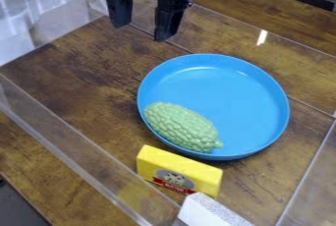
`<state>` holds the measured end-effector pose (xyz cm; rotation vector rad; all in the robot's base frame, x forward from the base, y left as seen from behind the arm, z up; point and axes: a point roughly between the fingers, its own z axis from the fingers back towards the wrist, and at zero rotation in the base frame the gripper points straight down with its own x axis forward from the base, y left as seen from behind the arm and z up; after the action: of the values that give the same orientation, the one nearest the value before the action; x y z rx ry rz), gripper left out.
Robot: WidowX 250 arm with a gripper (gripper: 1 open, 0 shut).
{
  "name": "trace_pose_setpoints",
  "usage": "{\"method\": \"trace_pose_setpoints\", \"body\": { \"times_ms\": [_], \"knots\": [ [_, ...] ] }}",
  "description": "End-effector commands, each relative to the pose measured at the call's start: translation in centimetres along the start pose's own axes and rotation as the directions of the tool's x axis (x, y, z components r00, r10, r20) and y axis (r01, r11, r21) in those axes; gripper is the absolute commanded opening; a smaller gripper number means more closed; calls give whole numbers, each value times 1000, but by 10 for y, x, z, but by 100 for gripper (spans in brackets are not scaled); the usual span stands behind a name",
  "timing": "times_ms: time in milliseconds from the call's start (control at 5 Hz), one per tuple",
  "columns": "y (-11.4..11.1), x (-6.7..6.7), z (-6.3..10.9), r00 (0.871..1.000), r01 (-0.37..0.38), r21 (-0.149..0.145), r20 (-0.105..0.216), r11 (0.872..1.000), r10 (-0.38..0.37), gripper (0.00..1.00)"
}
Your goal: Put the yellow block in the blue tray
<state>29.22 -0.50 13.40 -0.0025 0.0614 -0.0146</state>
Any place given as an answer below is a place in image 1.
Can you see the blue round tray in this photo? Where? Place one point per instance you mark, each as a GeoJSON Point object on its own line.
{"type": "Point", "coordinates": [229, 91]}

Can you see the green bitter melon toy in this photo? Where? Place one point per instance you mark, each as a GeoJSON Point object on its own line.
{"type": "Point", "coordinates": [182, 127]}

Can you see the yellow butter block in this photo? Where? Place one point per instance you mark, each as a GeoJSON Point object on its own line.
{"type": "Point", "coordinates": [176, 172]}

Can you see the white sponge block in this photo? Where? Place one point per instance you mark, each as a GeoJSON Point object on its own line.
{"type": "Point", "coordinates": [202, 211]}

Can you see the white lattice curtain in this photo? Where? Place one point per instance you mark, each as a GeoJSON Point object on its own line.
{"type": "Point", "coordinates": [30, 4]}

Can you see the clear acrylic enclosure wall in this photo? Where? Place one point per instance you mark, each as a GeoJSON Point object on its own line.
{"type": "Point", "coordinates": [70, 131]}

